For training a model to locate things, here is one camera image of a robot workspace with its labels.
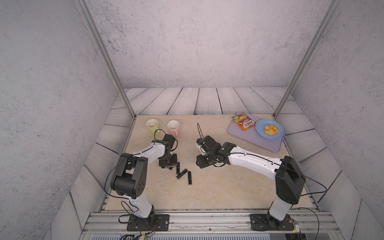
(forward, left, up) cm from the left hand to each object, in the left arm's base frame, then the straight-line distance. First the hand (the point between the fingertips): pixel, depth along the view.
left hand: (175, 165), depth 92 cm
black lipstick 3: (-7, -2, 0) cm, 7 cm away
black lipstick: (-2, +3, 0) cm, 3 cm away
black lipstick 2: (-2, -2, 0) cm, 3 cm away
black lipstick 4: (-8, -9, 0) cm, 12 cm away
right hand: (-4, -15, +10) cm, 18 cm away
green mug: (+27, +17, +8) cm, 33 cm away
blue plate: (+31, -62, +1) cm, 69 cm away
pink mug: (+24, +2, +8) cm, 25 cm away
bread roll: (+24, -67, +3) cm, 71 cm away
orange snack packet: (+34, -49, +2) cm, 60 cm away
